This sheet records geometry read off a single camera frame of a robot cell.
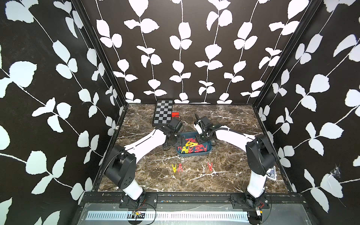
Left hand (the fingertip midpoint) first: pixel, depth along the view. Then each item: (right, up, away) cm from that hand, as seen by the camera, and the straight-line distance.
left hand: (179, 141), depth 87 cm
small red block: (-5, +18, +24) cm, 30 cm away
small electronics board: (-22, -35, -16) cm, 44 cm away
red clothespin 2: (+1, -16, -1) cm, 16 cm away
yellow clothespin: (-3, -17, -1) cm, 17 cm away
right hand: (+12, +2, +6) cm, 13 cm away
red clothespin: (+20, -16, -1) cm, 25 cm away
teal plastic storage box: (+9, +3, +12) cm, 15 cm away
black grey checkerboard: (-14, +19, +24) cm, 34 cm away
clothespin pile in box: (+8, -5, +8) cm, 13 cm away
